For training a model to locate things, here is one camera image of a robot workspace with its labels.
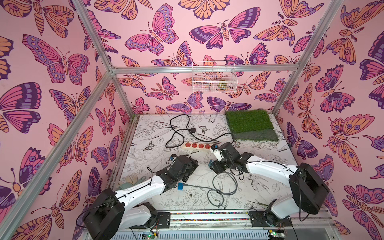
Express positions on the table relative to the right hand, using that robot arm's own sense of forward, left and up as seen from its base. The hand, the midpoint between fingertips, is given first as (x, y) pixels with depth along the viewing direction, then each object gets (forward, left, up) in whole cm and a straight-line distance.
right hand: (214, 162), depth 87 cm
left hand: (-3, +10, +3) cm, 10 cm away
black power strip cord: (+37, +25, -6) cm, 45 cm away
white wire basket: (+47, -1, +27) cm, 55 cm away
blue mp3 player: (-12, +20, -6) cm, 24 cm away
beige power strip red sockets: (+14, +6, -4) cm, 16 cm away
